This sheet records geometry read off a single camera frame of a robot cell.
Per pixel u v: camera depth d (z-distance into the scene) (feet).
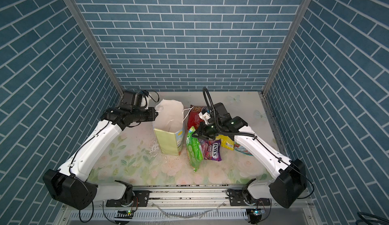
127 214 2.37
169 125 3.21
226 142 2.99
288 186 1.51
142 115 2.19
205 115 2.32
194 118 3.16
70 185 1.22
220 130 1.77
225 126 1.81
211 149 2.84
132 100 1.85
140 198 2.40
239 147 2.88
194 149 2.23
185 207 2.37
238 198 2.42
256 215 2.33
